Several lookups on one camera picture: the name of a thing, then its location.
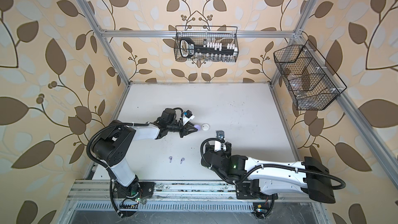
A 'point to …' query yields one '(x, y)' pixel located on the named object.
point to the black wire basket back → (207, 57)
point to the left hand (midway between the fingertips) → (197, 127)
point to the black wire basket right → (311, 88)
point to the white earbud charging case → (205, 127)
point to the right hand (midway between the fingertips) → (213, 144)
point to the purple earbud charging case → (197, 126)
